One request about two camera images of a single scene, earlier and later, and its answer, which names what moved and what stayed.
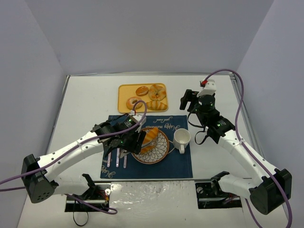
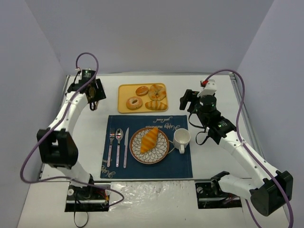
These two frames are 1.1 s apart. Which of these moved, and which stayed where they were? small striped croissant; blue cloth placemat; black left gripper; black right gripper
Moved: black left gripper
Stayed: small striped croissant; black right gripper; blue cloth placemat
